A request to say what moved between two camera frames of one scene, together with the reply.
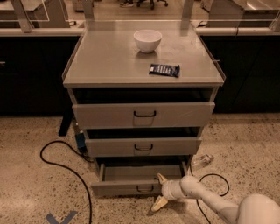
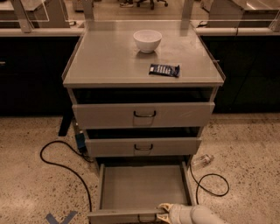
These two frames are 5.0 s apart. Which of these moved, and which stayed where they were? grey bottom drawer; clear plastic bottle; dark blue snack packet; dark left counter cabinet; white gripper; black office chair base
Moved: white gripper; grey bottom drawer
Stayed: dark left counter cabinet; dark blue snack packet; clear plastic bottle; black office chair base
